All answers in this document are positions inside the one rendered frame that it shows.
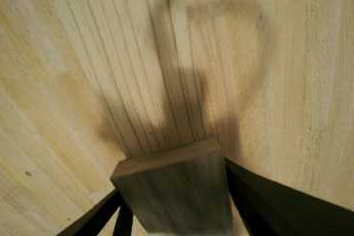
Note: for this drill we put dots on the light wooden beam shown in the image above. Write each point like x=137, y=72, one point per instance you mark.
x=139, y=58

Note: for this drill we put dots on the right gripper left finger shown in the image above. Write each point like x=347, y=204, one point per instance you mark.
x=93, y=221

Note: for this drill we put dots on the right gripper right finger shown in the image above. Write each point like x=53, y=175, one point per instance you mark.
x=269, y=208

